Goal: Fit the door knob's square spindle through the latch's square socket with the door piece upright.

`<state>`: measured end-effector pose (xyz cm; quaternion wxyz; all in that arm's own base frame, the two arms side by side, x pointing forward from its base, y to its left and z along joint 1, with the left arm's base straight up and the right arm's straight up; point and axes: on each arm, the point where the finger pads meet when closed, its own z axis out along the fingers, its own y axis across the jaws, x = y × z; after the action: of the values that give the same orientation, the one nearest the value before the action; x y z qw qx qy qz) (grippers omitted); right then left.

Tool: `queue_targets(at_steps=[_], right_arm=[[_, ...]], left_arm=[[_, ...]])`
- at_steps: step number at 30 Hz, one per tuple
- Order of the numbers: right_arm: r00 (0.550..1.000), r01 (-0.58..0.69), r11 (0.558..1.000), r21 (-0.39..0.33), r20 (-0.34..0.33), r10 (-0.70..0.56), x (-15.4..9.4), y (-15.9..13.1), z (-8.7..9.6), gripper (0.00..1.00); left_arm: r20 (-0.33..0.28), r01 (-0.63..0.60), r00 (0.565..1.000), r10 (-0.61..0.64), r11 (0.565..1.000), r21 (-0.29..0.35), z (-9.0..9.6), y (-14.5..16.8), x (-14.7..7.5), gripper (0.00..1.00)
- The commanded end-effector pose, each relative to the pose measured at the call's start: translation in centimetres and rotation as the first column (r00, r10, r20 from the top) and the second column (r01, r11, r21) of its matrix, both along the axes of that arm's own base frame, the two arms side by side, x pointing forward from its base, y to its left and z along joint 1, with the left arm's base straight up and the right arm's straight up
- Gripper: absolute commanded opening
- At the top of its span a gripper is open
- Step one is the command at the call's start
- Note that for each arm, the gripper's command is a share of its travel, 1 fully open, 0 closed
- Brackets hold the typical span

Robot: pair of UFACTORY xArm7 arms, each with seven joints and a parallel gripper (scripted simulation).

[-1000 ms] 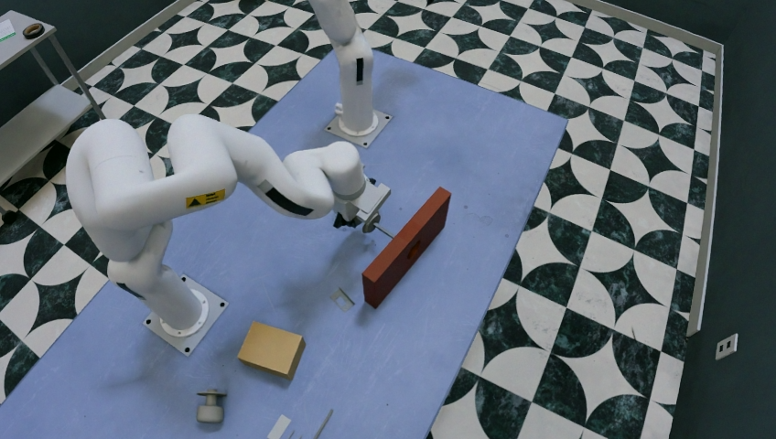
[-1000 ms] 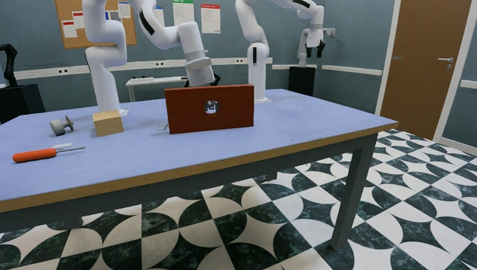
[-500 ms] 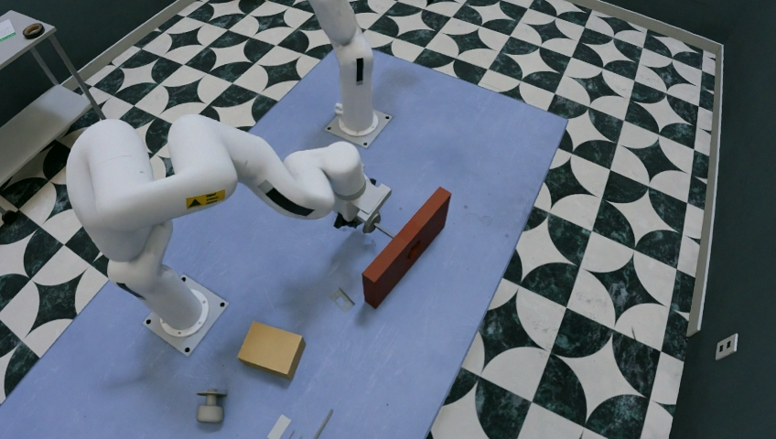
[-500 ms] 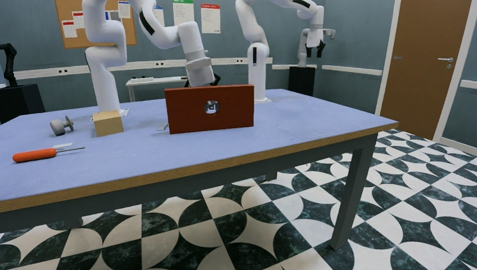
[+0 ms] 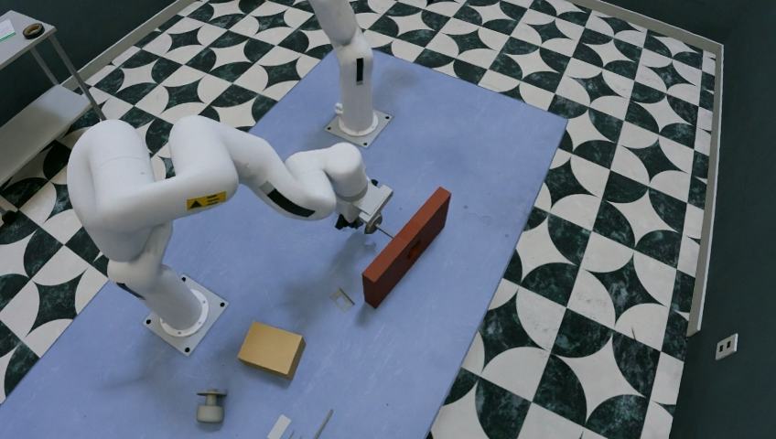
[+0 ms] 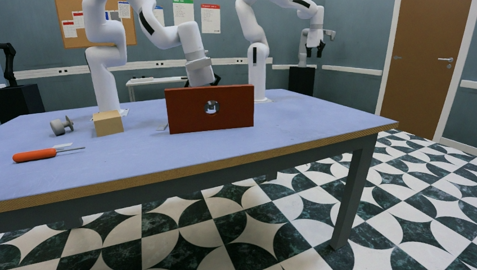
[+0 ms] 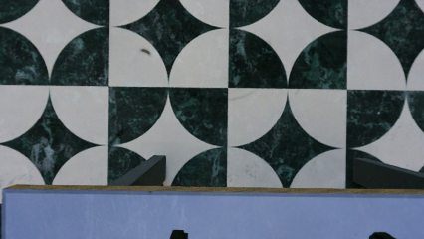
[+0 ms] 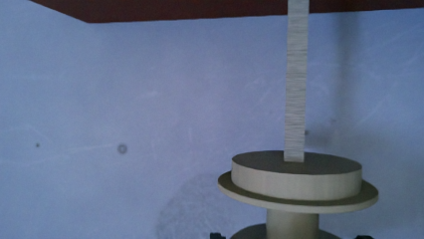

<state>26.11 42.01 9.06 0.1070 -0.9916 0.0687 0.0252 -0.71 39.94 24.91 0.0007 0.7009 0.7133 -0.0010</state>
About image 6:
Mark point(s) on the orange-handled screwdriver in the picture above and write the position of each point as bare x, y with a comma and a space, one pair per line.
39, 154

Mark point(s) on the tan cardboard box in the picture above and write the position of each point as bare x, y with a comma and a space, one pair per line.
107, 123

